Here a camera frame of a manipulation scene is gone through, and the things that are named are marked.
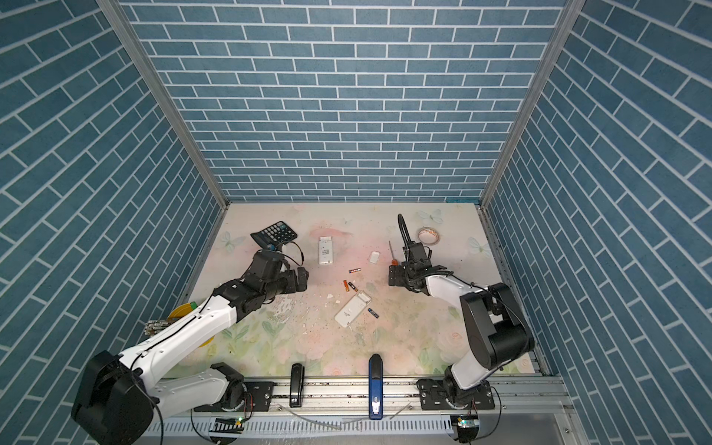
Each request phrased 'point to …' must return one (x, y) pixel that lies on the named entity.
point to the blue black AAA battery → (373, 312)
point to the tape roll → (428, 235)
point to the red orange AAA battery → (345, 284)
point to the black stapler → (297, 385)
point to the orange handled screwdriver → (394, 261)
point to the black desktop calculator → (276, 235)
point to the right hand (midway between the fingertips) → (399, 271)
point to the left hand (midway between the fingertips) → (297, 274)
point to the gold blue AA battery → (354, 271)
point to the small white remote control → (352, 308)
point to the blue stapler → (375, 383)
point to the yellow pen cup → (184, 310)
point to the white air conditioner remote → (325, 250)
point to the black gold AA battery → (352, 286)
